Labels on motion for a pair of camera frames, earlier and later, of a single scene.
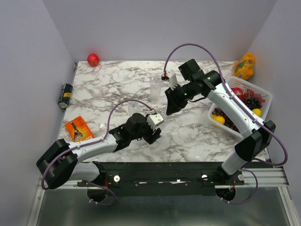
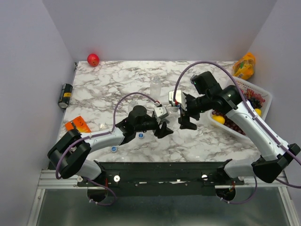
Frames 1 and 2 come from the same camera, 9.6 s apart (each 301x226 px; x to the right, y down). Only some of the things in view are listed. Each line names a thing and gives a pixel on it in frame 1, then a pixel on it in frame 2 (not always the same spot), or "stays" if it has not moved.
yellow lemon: [218, 118] stays
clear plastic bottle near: [133, 108] stays
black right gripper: [174, 105] -> [184, 120]
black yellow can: [65, 95] stays
